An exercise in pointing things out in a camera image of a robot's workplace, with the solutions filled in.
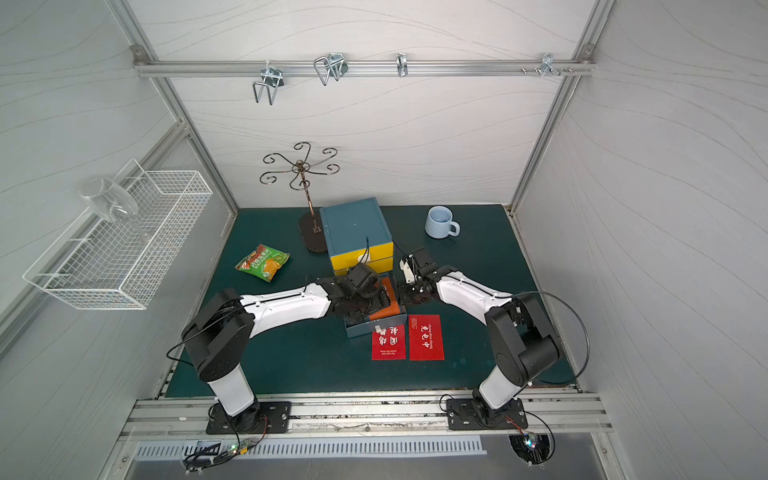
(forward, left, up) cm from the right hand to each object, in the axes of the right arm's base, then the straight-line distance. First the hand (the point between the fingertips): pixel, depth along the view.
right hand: (401, 294), depth 91 cm
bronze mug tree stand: (+27, +34, +1) cm, 44 cm away
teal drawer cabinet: (+10, +13, +16) cm, 24 cm away
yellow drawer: (+4, +7, +9) cm, 12 cm away
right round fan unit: (-37, -34, -8) cm, 50 cm away
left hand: (-5, +5, +1) cm, 7 cm away
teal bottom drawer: (-8, +2, +1) cm, 8 cm away
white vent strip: (-42, +51, -5) cm, 67 cm away
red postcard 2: (-11, -8, -6) cm, 15 cm away
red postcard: (-14, +3, -5) cm, 15 cm away
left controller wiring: (-43, +42, -1) cm, 60 cm away
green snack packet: (+11, +48, -1) cm, 49 cm away
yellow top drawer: (+2, +15, +15) cm, 21 cm away
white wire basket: (-8, +66, +28) cm, 72 cm away
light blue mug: (+31, -13, 0) cm, 34 cm away
